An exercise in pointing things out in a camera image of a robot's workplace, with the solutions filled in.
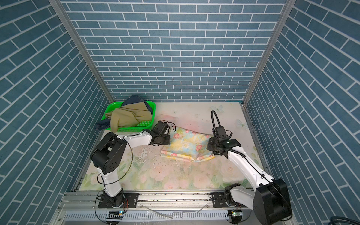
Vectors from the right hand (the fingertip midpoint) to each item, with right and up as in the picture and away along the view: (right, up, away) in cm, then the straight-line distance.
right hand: (209, 143), depth 85 cm
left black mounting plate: (-44, -28, -12) cm, 53 cm away
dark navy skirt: (-69, +11, +8) cm, 70 cm away
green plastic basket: (-48, +9, +20) cm, 53 cm away
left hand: (-26, -1, +12) cm, 28 cm away
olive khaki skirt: (-53, +17, +8) cm, 56 cm away
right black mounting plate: (+4, -28, -11) cm, 31 cm away
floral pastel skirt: (-13, -3, +9) cm, 16 cm away
